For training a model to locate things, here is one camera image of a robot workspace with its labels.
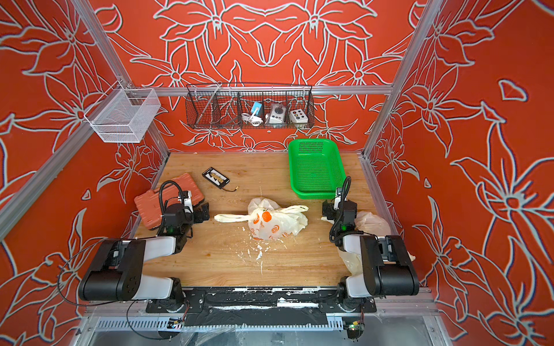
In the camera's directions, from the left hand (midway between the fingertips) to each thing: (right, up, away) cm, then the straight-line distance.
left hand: (197, 203), depth 93 cm
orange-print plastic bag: (+31, -4, -15) cm, 35 cm away
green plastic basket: (+58, +16, +26) cm, 65 cm away
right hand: (+61, +2, -1) cm, 61 cm away
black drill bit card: (+4, +11, +14) cm, 18 cm away
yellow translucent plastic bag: (+71, -6, -13) cm, 73 cm away
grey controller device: (+35, +39, -2) cm, 53 cm away
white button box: (+45, +39, +2) cm, 60 cm away
